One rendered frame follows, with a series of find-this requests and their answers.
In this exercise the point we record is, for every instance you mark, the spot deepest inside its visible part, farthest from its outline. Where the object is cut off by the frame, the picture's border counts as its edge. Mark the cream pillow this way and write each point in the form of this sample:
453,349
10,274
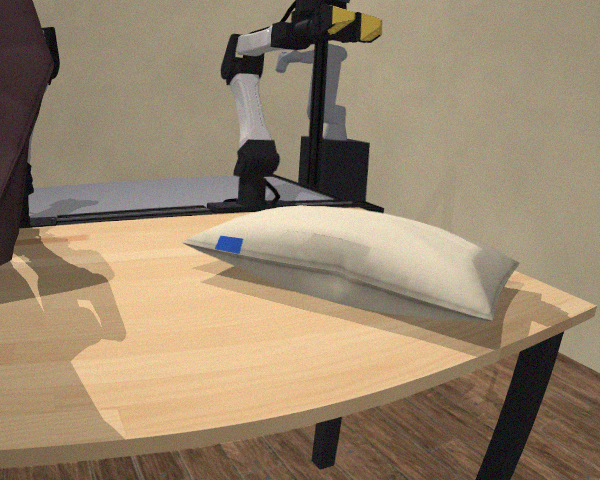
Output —
365,259

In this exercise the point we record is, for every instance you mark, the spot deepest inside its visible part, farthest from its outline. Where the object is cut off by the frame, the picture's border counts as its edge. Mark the maroon pillowcase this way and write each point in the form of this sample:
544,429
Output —
26,65

